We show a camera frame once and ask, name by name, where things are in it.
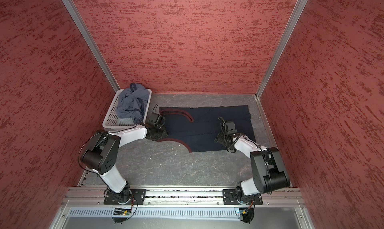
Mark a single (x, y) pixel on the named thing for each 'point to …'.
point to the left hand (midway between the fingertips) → (166, 136)
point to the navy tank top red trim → (197, 127)
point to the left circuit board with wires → (121, 211)
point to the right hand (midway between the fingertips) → (220, 142)
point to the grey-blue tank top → (132, 102)
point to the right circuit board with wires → (248, 213)
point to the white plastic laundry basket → (113, 120)
